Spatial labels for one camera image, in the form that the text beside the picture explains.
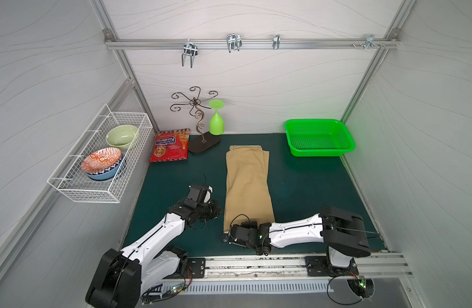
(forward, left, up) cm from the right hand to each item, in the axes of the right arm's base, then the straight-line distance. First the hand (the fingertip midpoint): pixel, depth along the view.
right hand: (244, 224), depth 84 cm
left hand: (+4, +9, +6) cm, 11 cm away
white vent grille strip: (-22, -5, -1) cm, 23 cm away
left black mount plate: (-17, +18, 0) cm, 24 cm away
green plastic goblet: (+42, +16, +21) cm, 50 cm away
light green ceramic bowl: (+21, +49, +34) cm, 63 cm away
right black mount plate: (-14, -31, -2) cm, 34 cm away
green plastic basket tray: (+56, -45, -2) cm, 72 cm away
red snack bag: (+42, +45, +5) cm, 61 cm away
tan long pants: (+13, -1, +1) cm, 14 cm away
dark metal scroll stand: (+47, +31, +1) cm, 56 cm away
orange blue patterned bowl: (+6, +48, +35) cm, 60 cm away
